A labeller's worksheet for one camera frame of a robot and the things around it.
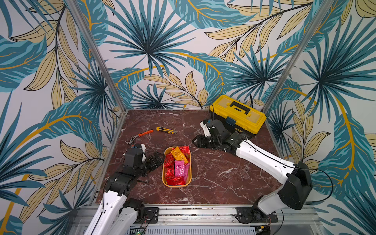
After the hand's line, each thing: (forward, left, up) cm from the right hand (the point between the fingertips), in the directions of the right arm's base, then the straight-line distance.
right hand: (193, 142), depth 79 cm
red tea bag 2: (+2, +5, -12) cm, 13 cm away
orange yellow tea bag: (-3, +9, -9) cm, 13 cm away
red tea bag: (-7, +14, -11) cm, 19 cm away
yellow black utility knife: (+23, +20, -18) cm, 35 cm away
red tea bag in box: (-15, +12, -12) cm, 23 cm away
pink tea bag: (-9, +8, -11) cm, 17 cm away
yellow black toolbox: (+17, -35, -3) cm, 39 cm away
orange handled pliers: (+19, +35, -17) cm, 44 cm away
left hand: (-10, +17, -2) cm, 20 cm away
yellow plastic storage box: (+3, +16, -13) cm, 20 cm away
